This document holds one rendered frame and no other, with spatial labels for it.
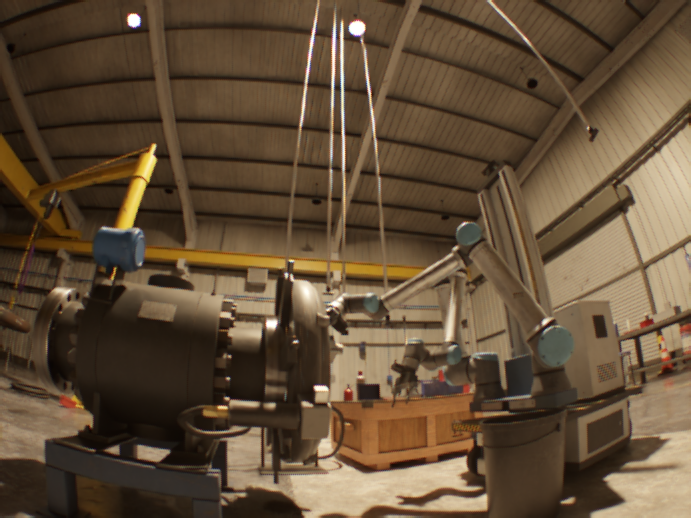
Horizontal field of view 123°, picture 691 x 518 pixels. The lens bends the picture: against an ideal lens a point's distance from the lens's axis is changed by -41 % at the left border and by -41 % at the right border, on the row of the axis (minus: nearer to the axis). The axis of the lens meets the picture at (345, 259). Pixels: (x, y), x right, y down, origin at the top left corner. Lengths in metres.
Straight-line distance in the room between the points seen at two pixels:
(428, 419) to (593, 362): 1.18
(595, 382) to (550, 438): 0.72
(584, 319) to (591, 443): 0.61
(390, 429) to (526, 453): 1.30
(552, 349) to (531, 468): 0.45
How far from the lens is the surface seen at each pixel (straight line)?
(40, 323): 1.38
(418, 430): 2.32
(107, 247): 1.26
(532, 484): 1.12
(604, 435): 1.70
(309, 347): 1.00
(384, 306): 1.58
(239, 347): 1.21
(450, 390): 2.61
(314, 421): 0.93
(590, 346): 1.77
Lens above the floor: 0.49
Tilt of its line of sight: 25 degrees up
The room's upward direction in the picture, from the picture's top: 1 degrees counter-clockwise
